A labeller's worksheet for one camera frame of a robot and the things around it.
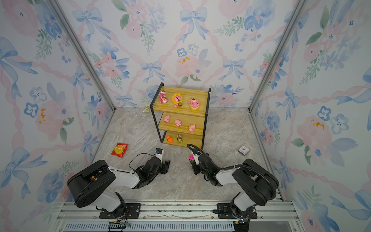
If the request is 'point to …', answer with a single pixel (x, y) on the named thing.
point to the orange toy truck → (169, 138)
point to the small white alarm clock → (244, 150)
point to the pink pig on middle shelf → (166, 119)
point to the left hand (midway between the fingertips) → (167, 160)
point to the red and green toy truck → (179, 138)
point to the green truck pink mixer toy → (192, 158)
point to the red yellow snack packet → (120, 149)
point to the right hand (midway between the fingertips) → (193, 159)
